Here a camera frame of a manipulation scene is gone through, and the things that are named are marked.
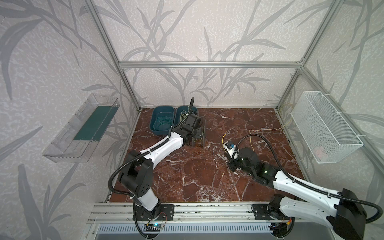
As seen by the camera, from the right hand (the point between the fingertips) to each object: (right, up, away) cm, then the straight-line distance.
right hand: (226, 148), depth 80 cm
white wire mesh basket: (+41, +8, -17) cm, 45 cm away
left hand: (-16, +13, +9) cm, 22 cm away
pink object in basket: (+44, 0, -7) cm, 45 cm away
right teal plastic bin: (-20, +23, +32) cm, 44 cm away
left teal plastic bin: (-47, +23, +36) cm, 63 cm away
